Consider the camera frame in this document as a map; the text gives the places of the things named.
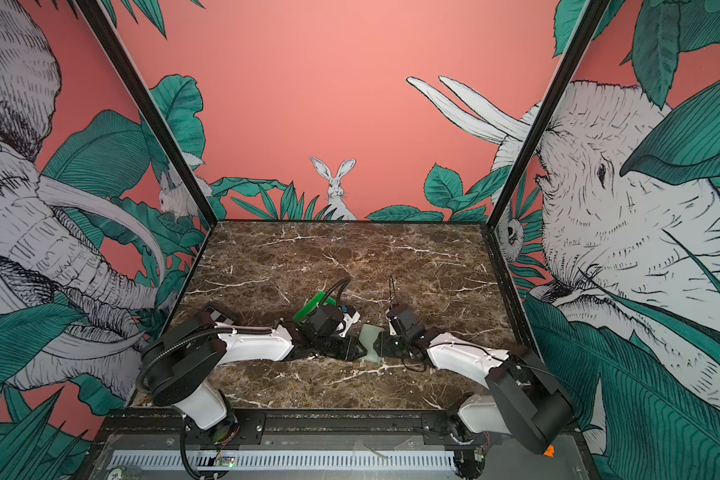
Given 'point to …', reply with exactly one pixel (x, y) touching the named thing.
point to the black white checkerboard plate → (218, 316)
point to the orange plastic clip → (550, 452)
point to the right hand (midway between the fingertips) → (374, 344)
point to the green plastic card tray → (312, 304)
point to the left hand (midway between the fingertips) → (366, 351)
